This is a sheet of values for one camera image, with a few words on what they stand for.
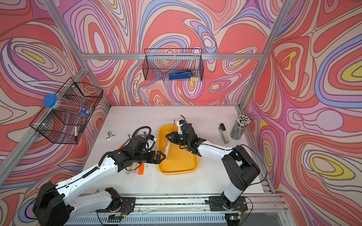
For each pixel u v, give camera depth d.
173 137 0.75
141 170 0.84
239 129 0.91
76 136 0.72
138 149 0.61
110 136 1.01
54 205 0.38
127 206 0.72
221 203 0.69
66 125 0.75
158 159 0.69
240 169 0.45
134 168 0.67
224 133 0.99
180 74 0.90
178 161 0.88
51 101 0.62
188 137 0.68
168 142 0.81
